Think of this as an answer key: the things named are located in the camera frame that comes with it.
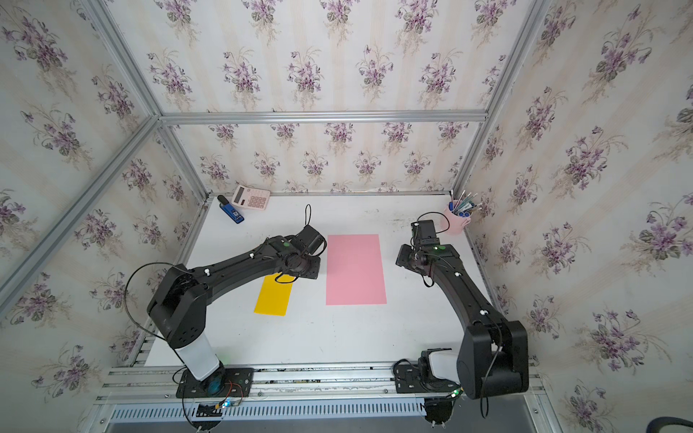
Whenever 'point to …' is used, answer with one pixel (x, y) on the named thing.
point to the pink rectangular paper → (354, 271)
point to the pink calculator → (251, 198)
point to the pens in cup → (463, 207)
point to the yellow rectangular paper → (274, 297)
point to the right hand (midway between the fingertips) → (411, 259)
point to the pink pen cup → (453, 223)
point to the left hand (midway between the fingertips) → (313, 271)
